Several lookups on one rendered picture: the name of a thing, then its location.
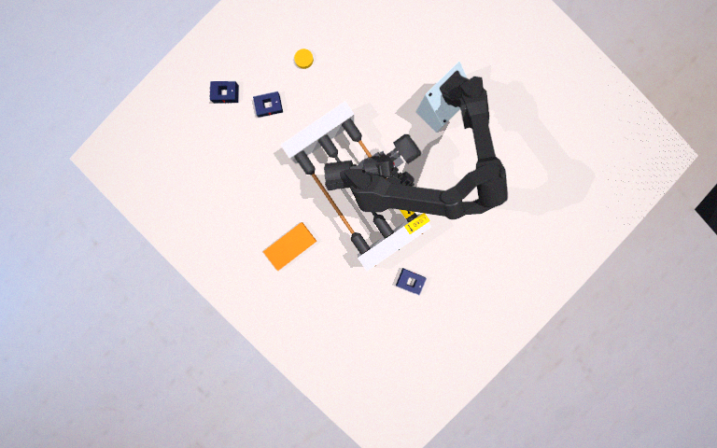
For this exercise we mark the yellow round disc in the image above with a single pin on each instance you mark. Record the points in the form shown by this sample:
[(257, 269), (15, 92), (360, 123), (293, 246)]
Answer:
[(303, 58)]

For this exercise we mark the orange rectangular block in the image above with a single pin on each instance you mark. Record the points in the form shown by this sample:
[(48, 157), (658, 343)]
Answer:
[(289, 246)]

